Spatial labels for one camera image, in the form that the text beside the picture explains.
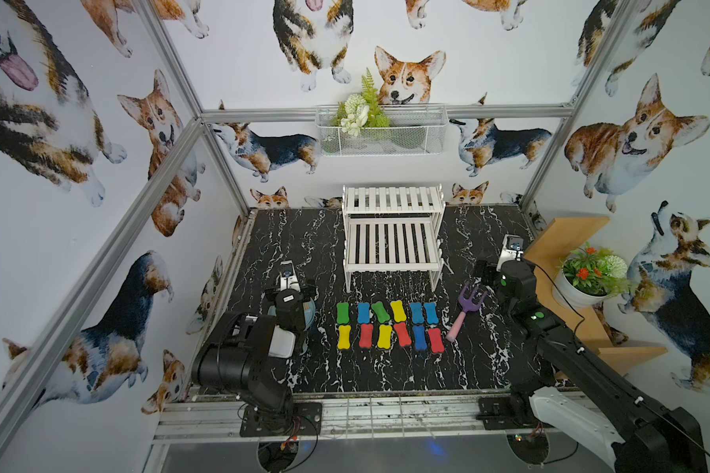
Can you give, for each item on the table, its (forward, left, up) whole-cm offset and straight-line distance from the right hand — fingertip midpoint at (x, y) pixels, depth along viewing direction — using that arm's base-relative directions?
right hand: (510, 250), depth 79 cm
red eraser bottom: (-14, +39, -22) cm, 47 cm away
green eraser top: (-7, +35, -22) cm, 42 cm away
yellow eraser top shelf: (-7, +29, -22) cm, 37 cm away
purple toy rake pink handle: (-5, +8, -23) cm, 25 cm away
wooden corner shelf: (+8, -17, -6) cm, 20 cm away
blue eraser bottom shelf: (-15, +24, -21) cm, 35 cm away
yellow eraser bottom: (-15, +34, -21) cm, 43 cm away
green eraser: (-8, +47, -20) cm, 52 cm away
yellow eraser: (-15, +46, -21) cm, 53 cm away
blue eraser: (-8, +20, -21) cm, 30 cm away
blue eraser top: (-7, +41, -22) cm, 47 cm away
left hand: (+3, +64, -11) cm, 64 cm away
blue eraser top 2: (-7, +24, -22) cm, 33 cm away
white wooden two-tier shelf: (+16, +31, -10) cm, 36 cm away
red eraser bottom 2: (-14, +29, -22) cm, 39 cm away
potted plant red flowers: (-7, -18, -1) cm, 20 cm away
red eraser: (-17, +19, -22) cm, 34 cm away
